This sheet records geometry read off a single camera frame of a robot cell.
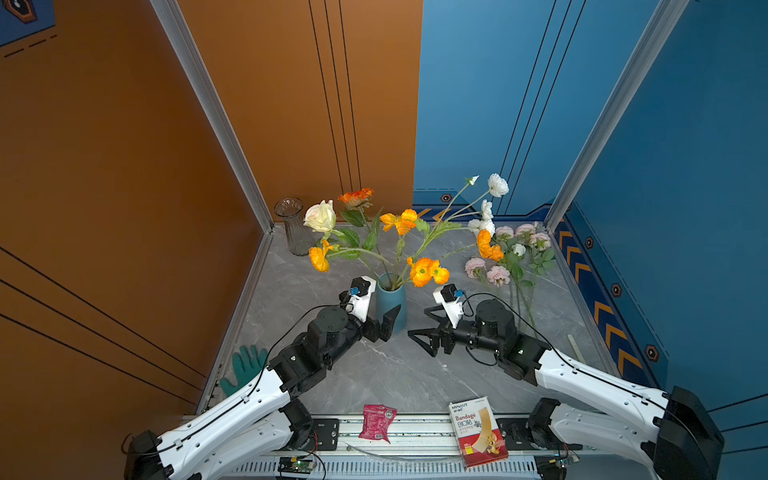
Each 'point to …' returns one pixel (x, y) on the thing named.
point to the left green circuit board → (303, 466)
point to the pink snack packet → (377, 420)
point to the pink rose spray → (525, 251)
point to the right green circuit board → (568, 459)
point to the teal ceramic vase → (390, 293)
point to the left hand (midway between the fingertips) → (384, 297)
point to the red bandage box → (479, 440)
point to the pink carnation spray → (476, 266)
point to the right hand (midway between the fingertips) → (416, 324)
